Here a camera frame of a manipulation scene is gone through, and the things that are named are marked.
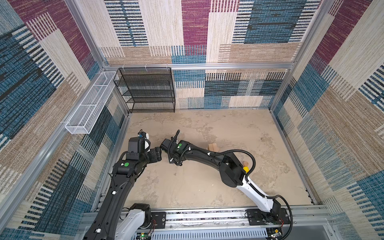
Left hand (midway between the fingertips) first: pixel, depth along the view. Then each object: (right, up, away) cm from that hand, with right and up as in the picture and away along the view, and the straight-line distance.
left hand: (155, 149), depth 77 cm
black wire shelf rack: (-15, +38, +33) cm, 53 cm away
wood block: (+31, 0, +11) cm, 33 cm away
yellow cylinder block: (+50, -13, +11) cm, 53 cm away
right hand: (+9, -8, +15) cm, 20 cm away
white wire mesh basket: (-32, +15, -6) cm, 36 cm away
